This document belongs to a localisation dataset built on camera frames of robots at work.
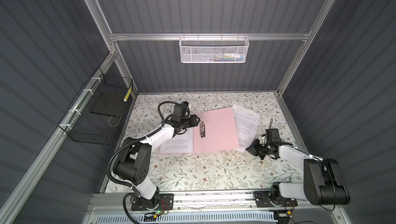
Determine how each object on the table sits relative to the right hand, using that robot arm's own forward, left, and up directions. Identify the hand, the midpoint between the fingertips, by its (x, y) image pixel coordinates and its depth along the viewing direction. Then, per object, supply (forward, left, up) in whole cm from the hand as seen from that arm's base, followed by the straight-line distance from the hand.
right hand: (248, 149), depth 90 cm
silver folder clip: (+13, +27, +1) cm, 30 cm away
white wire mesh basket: (+76, +17, +20) cm, 81 cm away
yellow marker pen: (+19, +67, +28) cm, 75 cm away
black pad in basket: (+13, +75, +27) cm, 81 cm away
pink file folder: (+10, +16, +4) cm, 19 cm away
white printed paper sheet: (+4, +41, 0) cm, 41 cm away
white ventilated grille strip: (-33, -1, -2) cm, 33 cm away
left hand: (+14, +30, +11) cm, 35 cm away
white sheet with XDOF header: (+27, 0, -2) cm, 27 cm away
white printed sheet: (+19, -3, -1) cm, 20 cm away
